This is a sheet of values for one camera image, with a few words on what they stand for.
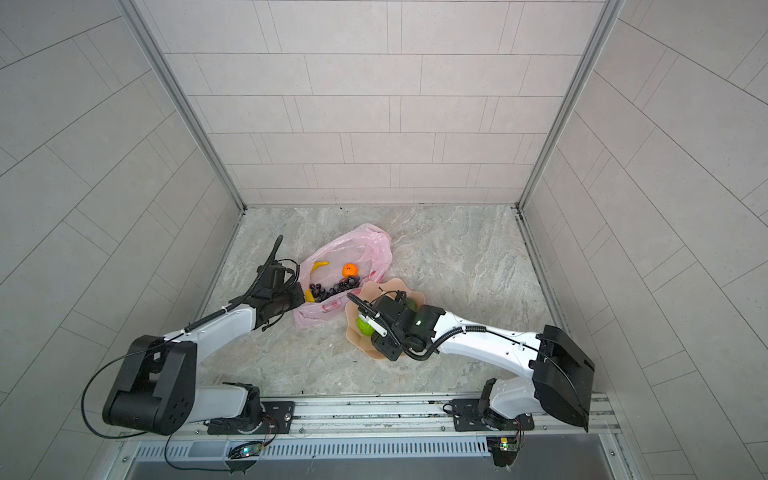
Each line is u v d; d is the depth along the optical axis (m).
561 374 0.40
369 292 0.89
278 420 0.71
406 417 0.73
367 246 0.99
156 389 0.41
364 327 0.80
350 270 0.94
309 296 0.88
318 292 0.90
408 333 0.56
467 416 0.70
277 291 0.71
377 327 0.68
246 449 0.65
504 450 0.68
